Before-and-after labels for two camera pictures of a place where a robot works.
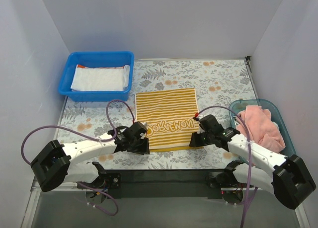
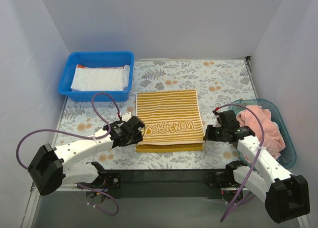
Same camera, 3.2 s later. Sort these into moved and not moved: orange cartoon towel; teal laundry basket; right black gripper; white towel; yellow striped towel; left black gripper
Moved: right black gripper; left black gripper
Not moved: teal laundry basket; orange cartoon towel; yellow striped towel; white towel
